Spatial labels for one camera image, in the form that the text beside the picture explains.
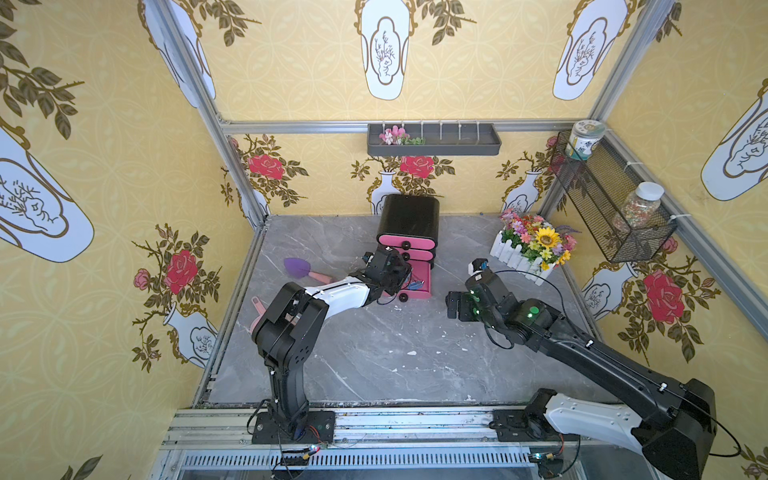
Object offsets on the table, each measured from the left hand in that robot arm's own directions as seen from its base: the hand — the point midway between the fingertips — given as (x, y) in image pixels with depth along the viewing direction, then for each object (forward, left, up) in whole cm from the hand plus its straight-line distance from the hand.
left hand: (402, 265), depth 95 cm
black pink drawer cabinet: (+27, -5, -10) cm, 29 cm away
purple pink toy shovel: (+6, +35, -9) cm, 37 cm away
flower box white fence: (+1, -40, +7) cm, 40 cm away
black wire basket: (+14, -59, +20) cm, 64 cm away
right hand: (-16, -15, +8) cm, 23 cm away
